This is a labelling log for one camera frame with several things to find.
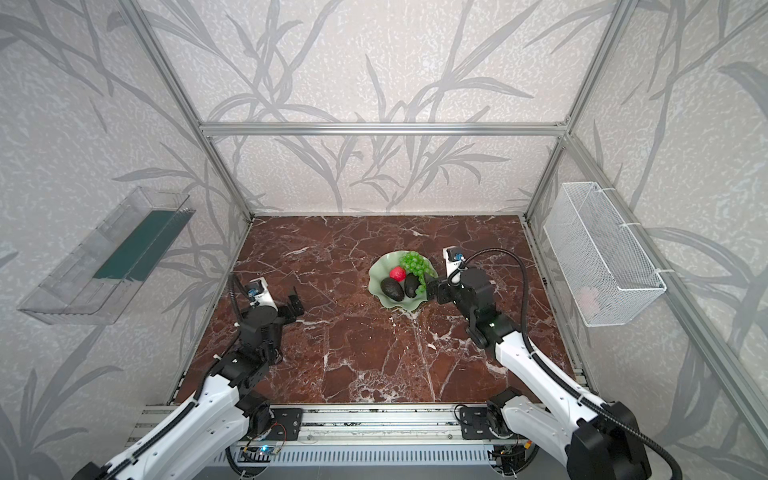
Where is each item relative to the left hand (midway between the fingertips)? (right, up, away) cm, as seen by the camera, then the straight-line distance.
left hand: (284, 283), depth 81 cm
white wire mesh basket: (+75, +5, -19) cm, 78 cm away
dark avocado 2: (+36, -2, +15) cm, 39 cm away
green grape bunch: (+37, +4, +15) cm, 40 cm away
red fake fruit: (+31, +1, +17) cm, 35 cm away
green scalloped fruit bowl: (+25, +2, +18) cm, 31 cm away
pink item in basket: (+79, -3, -7) cm, 79 cm away
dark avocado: (+29, -4, +13) cm, 32 cm away
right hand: (+43, +6, 0) cm, 44 cm away
